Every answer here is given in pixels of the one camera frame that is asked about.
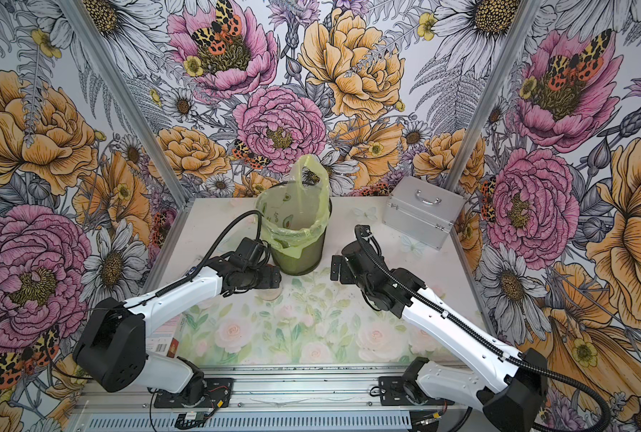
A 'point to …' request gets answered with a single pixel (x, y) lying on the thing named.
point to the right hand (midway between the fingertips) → (348, 267)
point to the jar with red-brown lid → (268, 293)
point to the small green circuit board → (190, 419)
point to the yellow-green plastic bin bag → (294, 214)
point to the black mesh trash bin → (310, 260)
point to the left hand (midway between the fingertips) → (265, 285)
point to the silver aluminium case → (421, 211)
